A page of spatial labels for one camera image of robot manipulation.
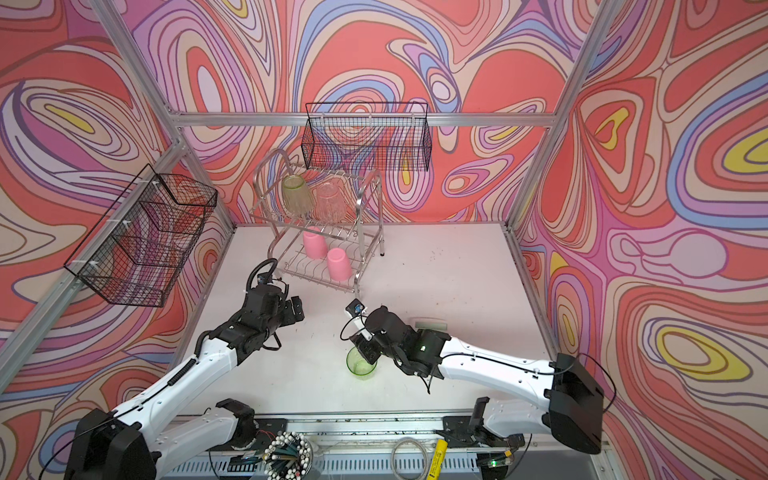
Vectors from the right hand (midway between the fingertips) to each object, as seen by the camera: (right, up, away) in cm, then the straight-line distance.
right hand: (362, 338), depth 76 cm
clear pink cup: (-9, +36, +3) cm, 37 cm away
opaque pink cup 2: (-8, +18, +16) cm, 25 cm away
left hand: (-21, +8, +9) cm, 24 cm away
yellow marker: (+18, -26, -7) cm, 33 cm away
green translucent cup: (-2, -10, +8) cm, 13 cm away
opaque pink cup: (-18, +25, +22) cm, 38 cm away
